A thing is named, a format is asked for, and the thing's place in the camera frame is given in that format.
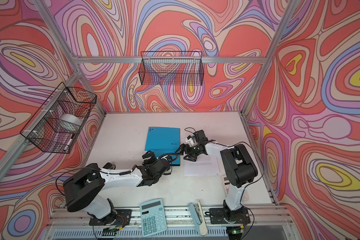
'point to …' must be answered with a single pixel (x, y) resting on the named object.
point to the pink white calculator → (227, 186)
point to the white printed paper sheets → (204, 165)
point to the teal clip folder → (162, 140)
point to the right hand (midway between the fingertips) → (180, 158)
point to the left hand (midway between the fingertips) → (153, 156)
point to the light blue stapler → (199, 217)
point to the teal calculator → (153, 217)
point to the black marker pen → (69, 141)
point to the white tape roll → (71, 118)
